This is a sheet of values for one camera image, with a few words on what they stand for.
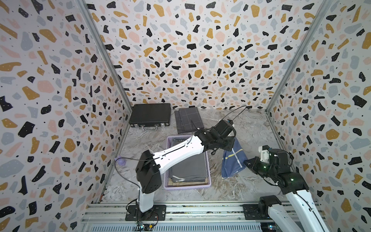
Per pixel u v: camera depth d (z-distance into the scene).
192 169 0.84
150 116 1.17
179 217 0.73
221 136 0.58
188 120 1.13
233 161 0.78
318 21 0.75
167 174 0.84
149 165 0.48
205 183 0.82
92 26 0.75
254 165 0.65
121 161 0.87
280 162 0.55
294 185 0.49
